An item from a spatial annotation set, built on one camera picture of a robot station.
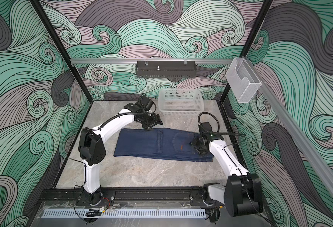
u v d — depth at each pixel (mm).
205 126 670
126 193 760
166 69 954
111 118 564
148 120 753
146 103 709
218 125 810
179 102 1193
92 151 499
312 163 481
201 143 630
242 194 395
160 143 923
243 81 793
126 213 697
